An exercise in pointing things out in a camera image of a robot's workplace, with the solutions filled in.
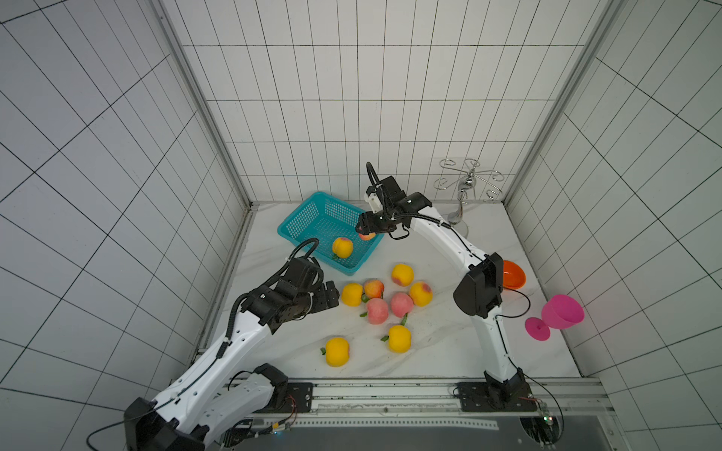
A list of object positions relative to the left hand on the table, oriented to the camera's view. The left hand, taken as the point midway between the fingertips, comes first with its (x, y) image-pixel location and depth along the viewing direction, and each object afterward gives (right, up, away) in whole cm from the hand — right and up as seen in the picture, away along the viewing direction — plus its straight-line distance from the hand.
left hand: (321, 304), depth 76 cm
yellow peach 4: (+4, -13, 0) cm, 14 cm away
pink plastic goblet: (+66, -1, -1) cm, 66 cm away
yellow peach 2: (+8, 0, +12) cm, 14 cm away
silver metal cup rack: (+45, +35, +13) cm, 59 cm away
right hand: (+13, +24, +15) cm, 31 cm away
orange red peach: (+13, +18, +7) cm, 24 cm away
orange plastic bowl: (+65, +4, +20) cm, 68 cm away
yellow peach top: (+25, +5, +16) cm, 30 cm away
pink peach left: (+16, -4, +7) cm, 18 cm away
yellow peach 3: (+22, -11, +2) cm, 25 cm away
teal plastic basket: (-2, +23, +38) cm, 44 cm away
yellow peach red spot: (+30, 0, +10) cm, 32 cm away
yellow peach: (+4, +14, +22) cm, 27 cm away
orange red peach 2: (+15, +2, +12) cm, 19 cm away
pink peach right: (+24, -2, +8) cm, 25 cm away
